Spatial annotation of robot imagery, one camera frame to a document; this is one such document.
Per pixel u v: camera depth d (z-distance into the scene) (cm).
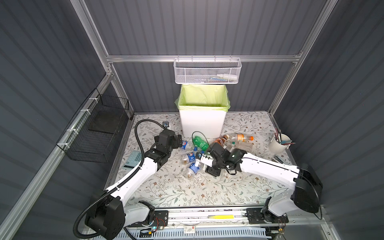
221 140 98
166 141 60
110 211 39
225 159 60
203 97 101
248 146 99
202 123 94
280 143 93
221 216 74
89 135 72
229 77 86
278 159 92
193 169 85
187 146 98
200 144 96
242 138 99
